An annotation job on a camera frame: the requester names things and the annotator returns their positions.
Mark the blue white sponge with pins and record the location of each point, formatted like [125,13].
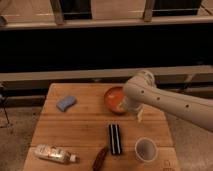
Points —
[66,102]

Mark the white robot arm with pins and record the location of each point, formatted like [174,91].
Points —
[141,89]

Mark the clear plastic bottle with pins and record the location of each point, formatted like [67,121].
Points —
[54,154]

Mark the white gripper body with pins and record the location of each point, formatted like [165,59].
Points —
[133,107]

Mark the orange bowl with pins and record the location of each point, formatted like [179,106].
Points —
[113,100]

